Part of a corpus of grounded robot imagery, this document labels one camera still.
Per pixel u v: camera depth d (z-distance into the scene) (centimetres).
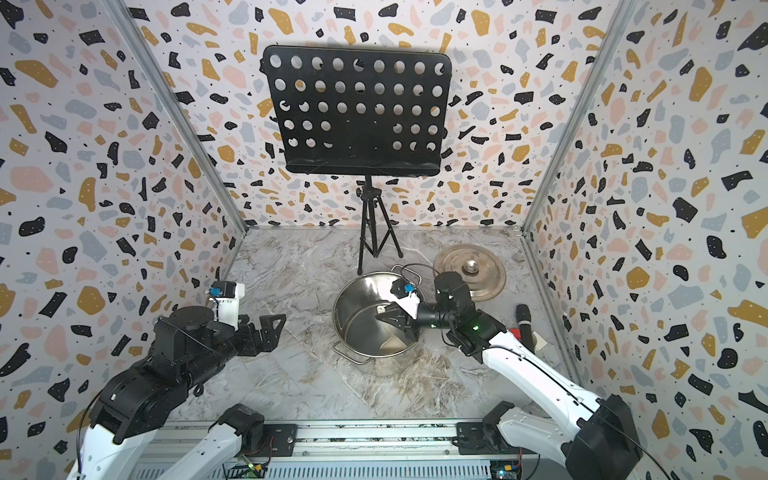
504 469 72
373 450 73
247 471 72
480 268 106
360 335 95
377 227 103
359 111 68
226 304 55
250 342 54
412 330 62
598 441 38
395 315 64
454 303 55
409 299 59
